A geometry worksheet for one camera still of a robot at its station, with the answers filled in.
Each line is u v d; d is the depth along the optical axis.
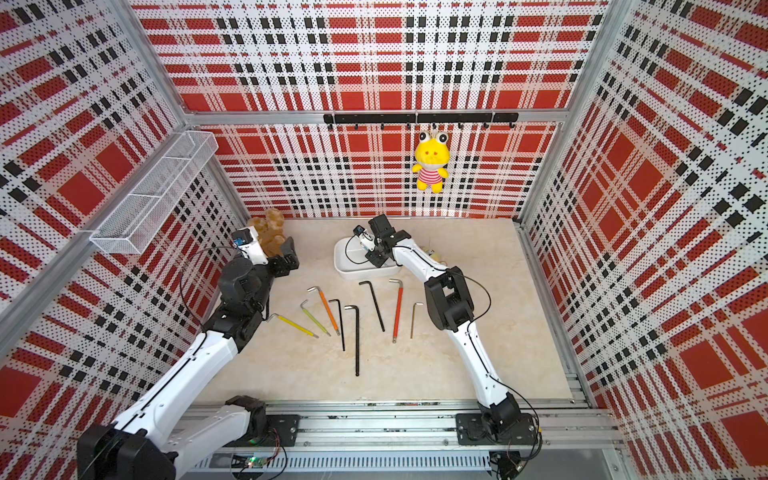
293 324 0.93
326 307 0.96
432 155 0.91
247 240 0.63
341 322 0.93
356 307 0.96
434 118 0.89
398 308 0.96
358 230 0.95
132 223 0.70
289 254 0.70
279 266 0.68
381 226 0.86
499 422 0.64
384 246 0.80
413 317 0.93
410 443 0.73
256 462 0.69
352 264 0.86
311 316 0.96
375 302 0.98
